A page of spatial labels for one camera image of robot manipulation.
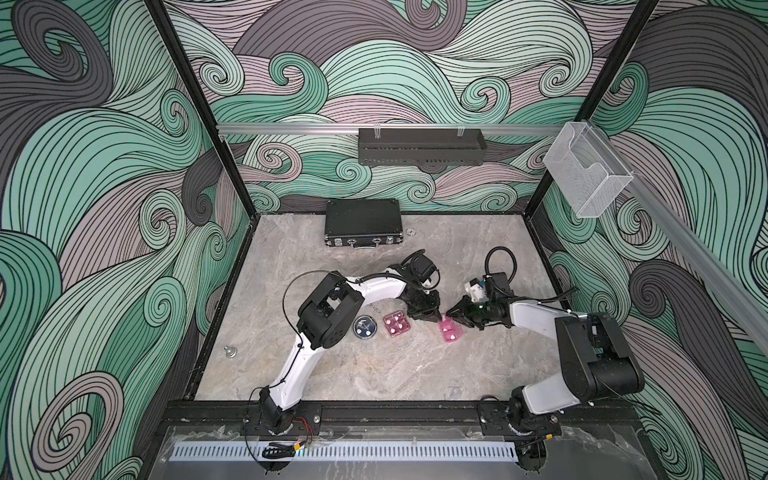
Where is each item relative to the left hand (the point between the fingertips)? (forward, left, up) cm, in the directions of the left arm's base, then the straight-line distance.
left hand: (444, 317), depth 88 cm
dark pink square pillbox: (-1, +14, -3) cm, 15 cm away
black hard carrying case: (+41, +26, -2) cm, 49 cm away
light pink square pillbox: (-3, -2, -2) cm, 4 cm away
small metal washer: (+37, +7, -3) cm, 38 cm away
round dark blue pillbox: (-3, +24, -2) cm, 24 cm away
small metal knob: (-10, +62, -2) cm, 63 cm away
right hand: (+1, -1, -2) cm, 3 cm away
